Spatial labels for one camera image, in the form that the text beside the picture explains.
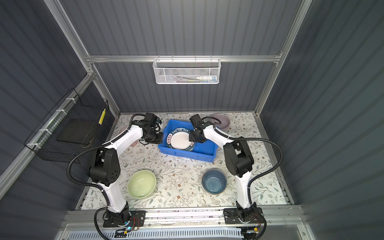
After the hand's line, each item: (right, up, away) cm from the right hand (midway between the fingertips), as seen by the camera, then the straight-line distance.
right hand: (193, 139), depth 97 cm
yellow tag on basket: (-51, +13, -15) cm, 55 cm away
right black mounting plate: (+19, -37, -24) cm, 48 cm away
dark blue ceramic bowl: (+12, -23, -13) cm, 29 cm away
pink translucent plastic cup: (-54, +7, +16) cm, 57 cm away
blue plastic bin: (+7, -8, -1) cm, 11 cm away
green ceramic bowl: (-30, -25, -13) cm, 41 cm away
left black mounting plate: (-27, -37, -25) cm, 52 cm away
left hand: (-21, -1, -4) cm, 21 cm away
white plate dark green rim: (-10, 0, +3) cm, 10 cm away
